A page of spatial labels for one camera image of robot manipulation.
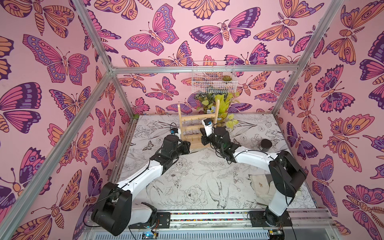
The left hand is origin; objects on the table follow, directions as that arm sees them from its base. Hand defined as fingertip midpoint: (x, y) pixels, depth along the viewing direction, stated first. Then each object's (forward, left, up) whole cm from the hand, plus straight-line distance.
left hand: (191, 142), depth 85 cm
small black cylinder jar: (+8, -49, -14) cm, 51 cm away
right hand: (+8, -6, +4) cm, 11 cm away
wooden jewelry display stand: (+10, +1, +2) cm, 11 cm away
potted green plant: (+22, -10, +8) cm, 25 cm away
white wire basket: (+39, -14, +17) cm, 45 cm away
